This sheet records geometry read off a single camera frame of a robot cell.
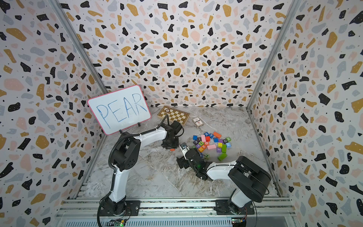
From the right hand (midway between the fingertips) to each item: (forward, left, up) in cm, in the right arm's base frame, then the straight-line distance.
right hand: (184, 153), depth 89 cm
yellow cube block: (+10, -24, -4) cm, 26 cm away
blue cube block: (+16, -7, -5) cm, 18 cm away
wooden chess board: (+34, +5, -3) cm, 34 cm away
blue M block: (+18, -15, -4) cm, 24 cm away
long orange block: (+19, -23, -7) cm, 31 cm away
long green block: (+1, -25, -5) cm, 25 cm away
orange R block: (+5, +9, -4) cm, 11 cm away
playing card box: (+29, -9, -4) cm, 31 cm away
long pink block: (+15, -13, -4) cm, 20 cm away
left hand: (+7, +6, -4) cm, 10 cm away
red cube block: (+15, -16, -4) cm, 22 cm away
